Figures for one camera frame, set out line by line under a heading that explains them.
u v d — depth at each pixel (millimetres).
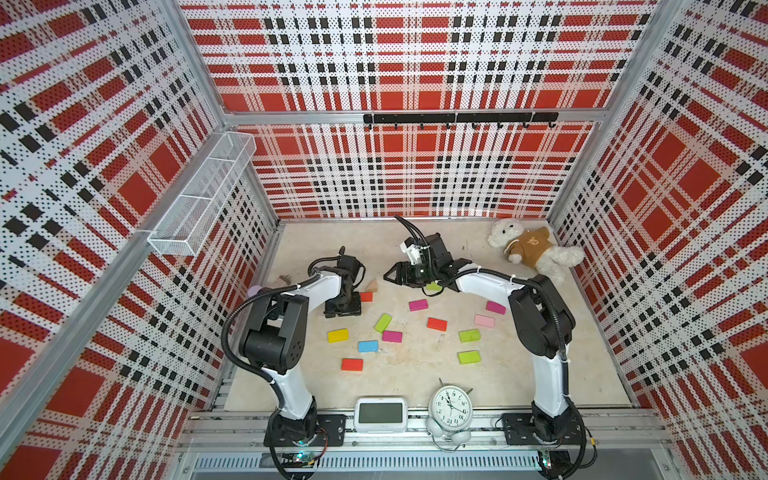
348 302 824
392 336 909
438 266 752
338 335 903
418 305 958
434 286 779
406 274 819
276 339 487
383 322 930
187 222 908
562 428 636
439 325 932
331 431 734
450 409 734
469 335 903
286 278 1022
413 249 869
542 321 568
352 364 845
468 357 861
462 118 890
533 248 1022
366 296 1000
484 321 930
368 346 887
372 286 1014
